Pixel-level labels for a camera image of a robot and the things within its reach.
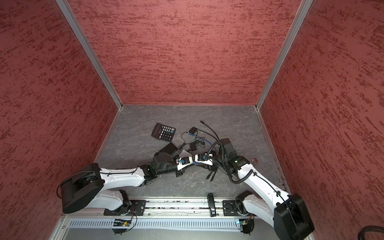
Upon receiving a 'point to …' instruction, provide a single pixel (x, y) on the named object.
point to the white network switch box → (183, 154)
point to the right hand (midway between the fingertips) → (197, 162)
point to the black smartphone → (169, 149)
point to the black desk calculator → (163, 132)
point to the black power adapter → (193, 130)
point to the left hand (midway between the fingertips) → (192, 163)
